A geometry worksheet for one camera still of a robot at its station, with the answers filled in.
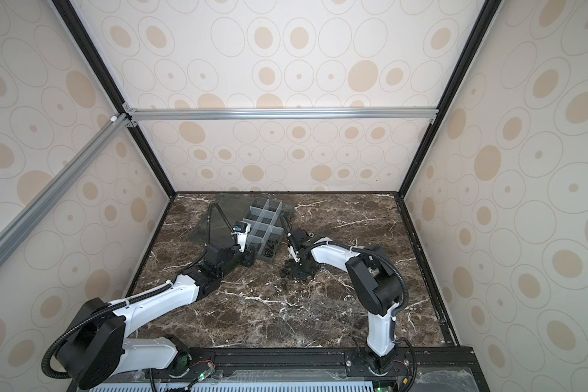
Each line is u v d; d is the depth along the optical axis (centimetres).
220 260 64
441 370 73
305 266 80
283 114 94
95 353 41
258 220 103
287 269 94
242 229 73
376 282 50
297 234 77
